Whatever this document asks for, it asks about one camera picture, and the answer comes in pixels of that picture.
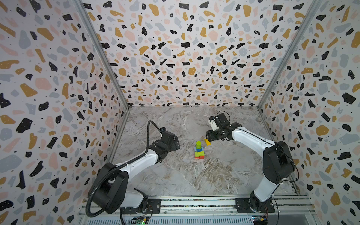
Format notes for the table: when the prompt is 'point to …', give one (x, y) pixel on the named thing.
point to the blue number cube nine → (198, 150)
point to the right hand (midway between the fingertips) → (208, 133)
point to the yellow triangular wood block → (208, 143)
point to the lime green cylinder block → (198, 145)
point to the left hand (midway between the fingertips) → (172, 141)
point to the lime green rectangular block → (198, 154)
